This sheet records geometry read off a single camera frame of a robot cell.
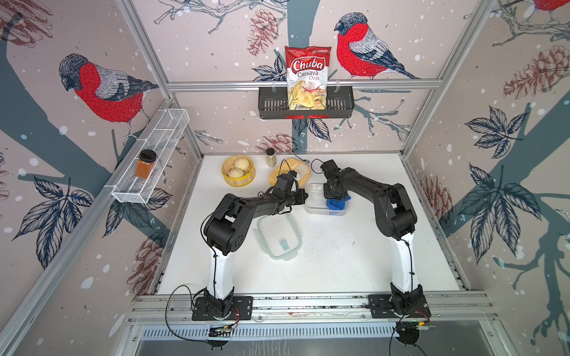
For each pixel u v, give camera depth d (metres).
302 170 1.04
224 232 0.53
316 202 1.03
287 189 0.82
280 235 0.90
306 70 0.85
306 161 1.18
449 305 0.75
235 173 1.05
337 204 0.95
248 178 1.07
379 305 0.73
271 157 1.10
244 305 0.73
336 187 0.78
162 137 0.86
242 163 1.10
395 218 0.57
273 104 0.95
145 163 0.66
